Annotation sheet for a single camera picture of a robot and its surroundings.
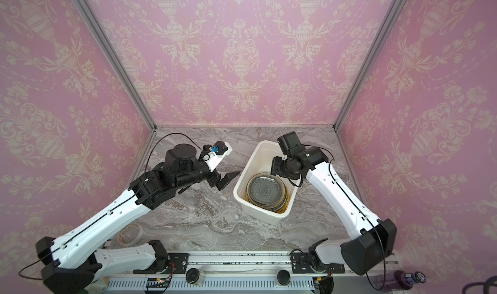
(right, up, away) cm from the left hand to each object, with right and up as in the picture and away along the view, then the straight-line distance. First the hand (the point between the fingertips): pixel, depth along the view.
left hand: (231, 161), depth 65 cm
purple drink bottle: (+54, -37, -4) cm, 66 cm away
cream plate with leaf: (+20, -22, +19) cm, 35 cm away
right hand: (+17, -4, +12) cm, 21 cm away
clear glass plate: (+13, -15, +22) cm, 30 cm away
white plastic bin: (+11, -2, +28) cm, 30 cm away
